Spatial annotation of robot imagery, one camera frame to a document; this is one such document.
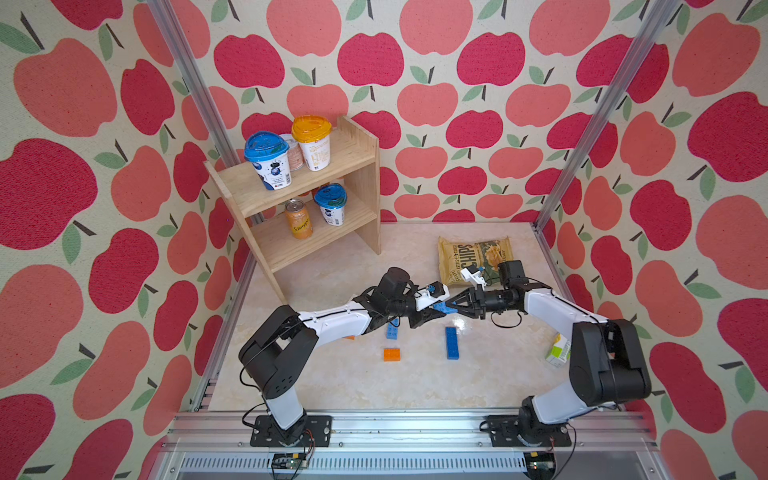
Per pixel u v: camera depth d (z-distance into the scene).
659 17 0.70
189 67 0.78
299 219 0.82
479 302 0.75
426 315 0.74
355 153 0.80
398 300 0.71
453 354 0.86
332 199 0.86
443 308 0.80
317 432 0.74
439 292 0.70
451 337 0.89
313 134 0.68
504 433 0.73
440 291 0.69
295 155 0.72
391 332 0.90
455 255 1.03
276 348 0.50
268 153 0.65
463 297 0.80
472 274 0.82
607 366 0.45
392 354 0.86
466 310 0.78
